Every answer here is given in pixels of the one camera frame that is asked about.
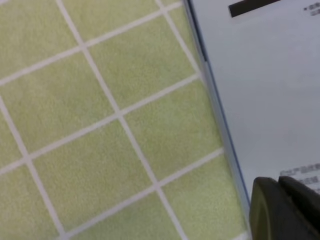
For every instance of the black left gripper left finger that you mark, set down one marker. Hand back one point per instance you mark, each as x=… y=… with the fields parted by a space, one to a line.
x=274 y=215

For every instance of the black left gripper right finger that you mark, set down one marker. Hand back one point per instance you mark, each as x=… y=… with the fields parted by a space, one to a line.
x=302 y=195

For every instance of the robotics magazine with white pages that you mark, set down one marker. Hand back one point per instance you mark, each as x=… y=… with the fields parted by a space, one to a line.
x=261 y=60

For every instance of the green checkered tablecloth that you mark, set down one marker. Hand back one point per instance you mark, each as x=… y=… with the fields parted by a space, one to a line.
x=105 y=126

